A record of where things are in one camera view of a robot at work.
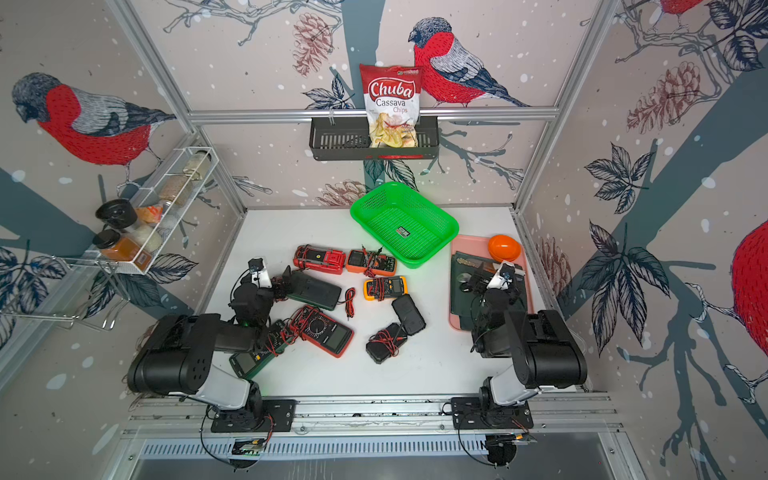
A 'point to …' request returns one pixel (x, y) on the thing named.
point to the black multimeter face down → (310, 290)
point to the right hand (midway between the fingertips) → (496, 266)
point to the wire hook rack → (55, 288)
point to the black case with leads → (385, 343)
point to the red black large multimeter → (323, 331)
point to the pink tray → (479, 246)
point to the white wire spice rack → (161, 206)
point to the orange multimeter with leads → (370, 263)
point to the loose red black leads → (349, 301)
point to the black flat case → (409, 315)
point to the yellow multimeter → (385, 287)
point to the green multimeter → (276, 339)
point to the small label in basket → (403, 232)
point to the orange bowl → (504, 248)
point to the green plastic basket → (409, 226)
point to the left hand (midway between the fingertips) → (278, 261)
